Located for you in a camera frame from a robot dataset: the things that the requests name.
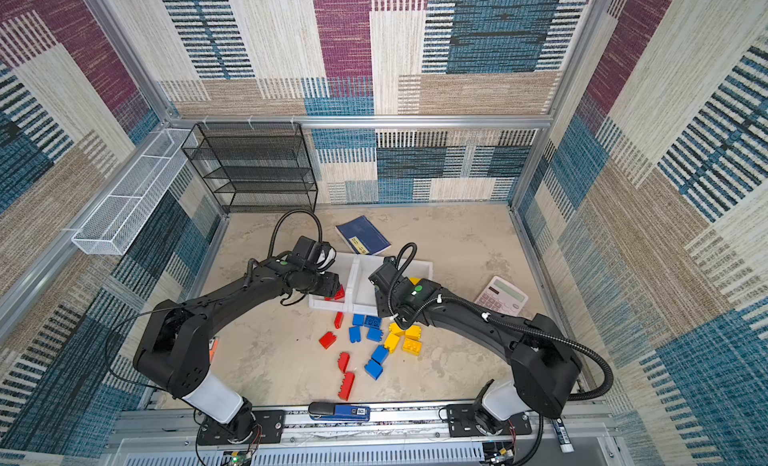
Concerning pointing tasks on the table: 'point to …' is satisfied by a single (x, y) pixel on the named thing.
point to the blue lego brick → (358, 319)
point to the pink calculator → (503, 296)
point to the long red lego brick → (339, 294)
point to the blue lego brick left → (355, 334)
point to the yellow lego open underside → (412, 346)
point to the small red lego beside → (338, 320)
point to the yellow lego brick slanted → (391, 341)
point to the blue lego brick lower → (380, 353)
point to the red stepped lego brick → (345, 389)
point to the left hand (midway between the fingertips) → (332, 280)
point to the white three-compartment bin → (360, 294)
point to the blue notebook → (362, 237)
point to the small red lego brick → (327, 340)
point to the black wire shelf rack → (254, 167)
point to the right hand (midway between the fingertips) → (389, 304)
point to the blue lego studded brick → (373, 322)
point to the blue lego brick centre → (374, 334)
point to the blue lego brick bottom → (373, 369)
